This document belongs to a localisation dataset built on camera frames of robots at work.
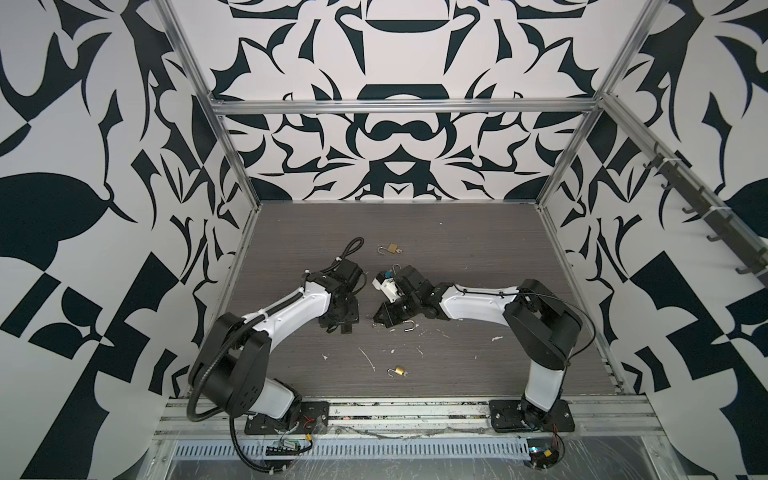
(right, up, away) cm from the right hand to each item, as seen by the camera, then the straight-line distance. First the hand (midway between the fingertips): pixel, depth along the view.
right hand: (374, 318), depth 86 cm
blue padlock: (+10, -4, +3) cm, 11 cm away
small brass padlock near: (+7, -13, -5) cm, 15 cm away
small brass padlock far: (+6, +19, +20) cm, 28 cm away
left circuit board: (-20, -25, -17) cm, 36 cm away
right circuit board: (+40, -27, -15) cm, 51 cm away
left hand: (-8, +2, +1) cm, 8 cm away
